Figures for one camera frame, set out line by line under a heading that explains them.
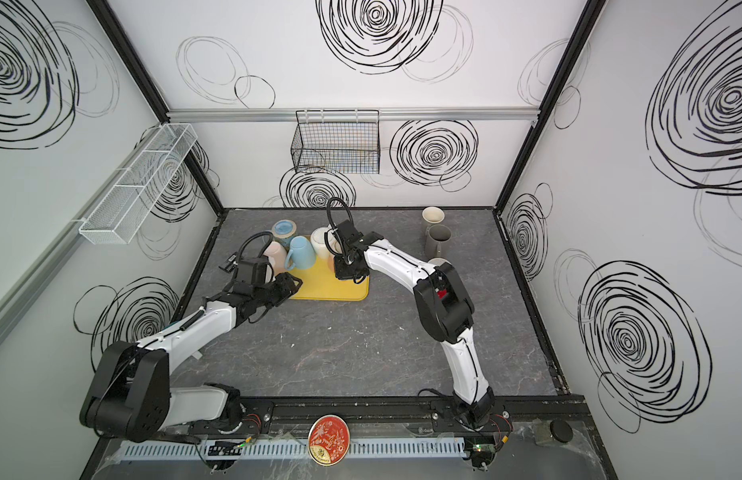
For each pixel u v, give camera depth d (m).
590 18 0.72
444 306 0.53
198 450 0.69
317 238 1.01
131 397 0.41
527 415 0.75
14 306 0.52
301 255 0.97
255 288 0.69
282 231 1.00
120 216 0.72
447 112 1.92
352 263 0.68
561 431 0.63
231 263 1.02
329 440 0.68
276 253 0.95
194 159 1.05
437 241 0.99
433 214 1.08
